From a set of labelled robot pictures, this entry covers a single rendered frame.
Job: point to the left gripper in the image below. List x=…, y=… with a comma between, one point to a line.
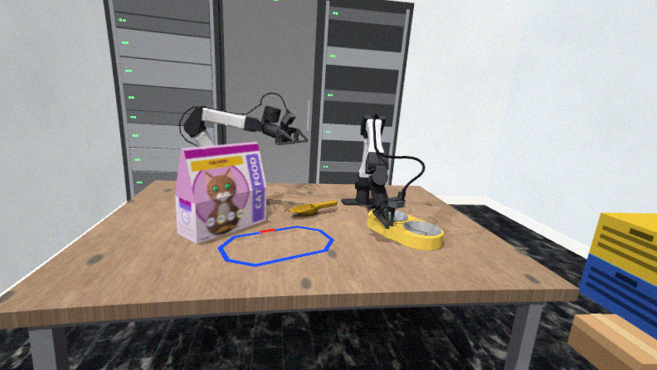
x=380, y=198

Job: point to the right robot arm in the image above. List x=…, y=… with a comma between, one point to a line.
x=194, y=125

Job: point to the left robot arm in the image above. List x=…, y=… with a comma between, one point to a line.
x=374, y=175

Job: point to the blue tape line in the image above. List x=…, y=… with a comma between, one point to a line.
x=226, y=258

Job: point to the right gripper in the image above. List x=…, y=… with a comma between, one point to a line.
x=282, y=133

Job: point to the grey metal bowl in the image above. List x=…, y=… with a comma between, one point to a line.
x=398, y=217
x=422, y=228

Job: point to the pink cat food pouch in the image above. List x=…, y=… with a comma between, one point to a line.
x=220, y=189

